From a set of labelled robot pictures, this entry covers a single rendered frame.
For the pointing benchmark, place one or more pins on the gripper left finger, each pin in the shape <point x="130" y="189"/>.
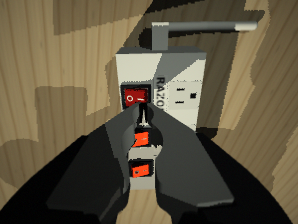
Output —
<point x="91" y="176"/>

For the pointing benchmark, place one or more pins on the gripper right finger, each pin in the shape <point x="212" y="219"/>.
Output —
<point x="192" y="173"/>

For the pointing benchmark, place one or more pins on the white power strip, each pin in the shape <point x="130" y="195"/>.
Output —
<point x="171" y="78"/>

